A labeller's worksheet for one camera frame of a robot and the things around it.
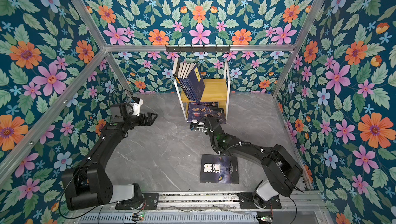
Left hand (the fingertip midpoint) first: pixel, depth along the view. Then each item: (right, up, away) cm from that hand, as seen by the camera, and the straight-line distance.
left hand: (150, 110), depth 83 cm
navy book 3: (+25, +16, +4) cm, 30 cm away
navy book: (+18, +13, -2) cm, 22 cm away
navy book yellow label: (+20, +15, -6) cm, 26 cm away
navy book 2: (+22, +11, -1) cm, 24 cm away
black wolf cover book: (+37, -32, 0) cm, 49 cm away
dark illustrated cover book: (+31, +4, +21) cm, 38 cm away
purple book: (+25, -2, +1) cm, 25 cm away
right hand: (+34, -1, +1) cm, 34 cm away
